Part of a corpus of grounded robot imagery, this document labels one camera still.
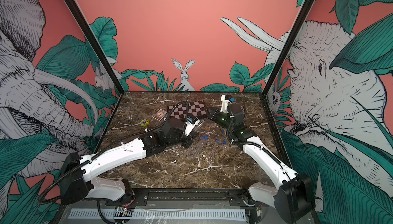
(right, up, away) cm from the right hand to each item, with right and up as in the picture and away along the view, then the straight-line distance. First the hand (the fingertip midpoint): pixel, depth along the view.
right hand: (202, 107), depth 74 cm
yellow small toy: (-39, -11, +27) cm, 49 cm away
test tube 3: (0, -23, +19) cm, 30 cm away
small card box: (-29, -6, +31) cm, 43 cm away
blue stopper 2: (+14, -22, +19) cm, 33 cm away
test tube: (0, -8, -2) cm, 8 cm away
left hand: (-2, -12, +1) cm, 12 cm away
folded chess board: (-4, -1, +34) cm, 34 cm away
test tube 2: (-2, -25, +17) cm, 30 cm away
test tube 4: (+7, -26, +17) cm, 32 cm away
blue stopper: (+14, -16, +24) cm, 32 cm away
